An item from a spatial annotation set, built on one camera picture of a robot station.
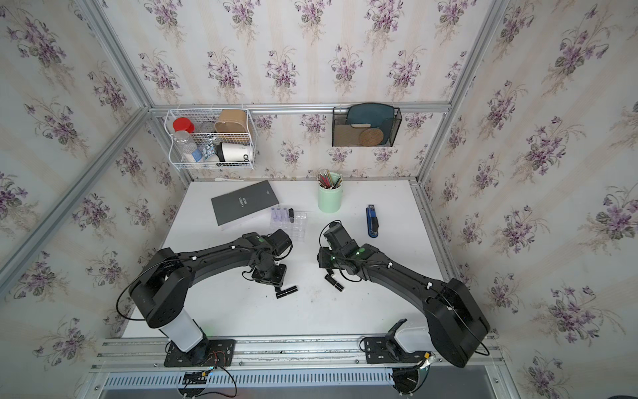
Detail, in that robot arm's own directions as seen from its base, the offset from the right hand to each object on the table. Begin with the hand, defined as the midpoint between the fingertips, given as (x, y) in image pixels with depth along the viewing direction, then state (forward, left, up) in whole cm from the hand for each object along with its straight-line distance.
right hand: (324, 257), depth 84 cm
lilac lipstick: (+19, +16, -2) cm, 25 cm away
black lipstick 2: (-10, +13, -7) cm, 18 cm away
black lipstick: (+20, +14, -1) cm, 24 cm away
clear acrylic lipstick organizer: (+15, +12, -6) cm, 20 cm away
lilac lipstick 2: (+19, +19, -2) cm, 27 cm away
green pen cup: (+27, -2, +4) cm, 27 cm away
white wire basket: (+39, +43, +20) cm, 62 cm away
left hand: (-8, +15, -7) cm, 18 cm away
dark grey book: (+28, +36, -5) cm, 47 cm away
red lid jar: (+41, +54, +26) cm, 72 cm away
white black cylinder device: (+34, +35, +18) cm, 52 cm away
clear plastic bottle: (+30, +50, +24) cm, 63 cm away
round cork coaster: (+44, -18, +18) cm, 51 cm away
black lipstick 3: (-5, -3, -9) cm, 11 cm away
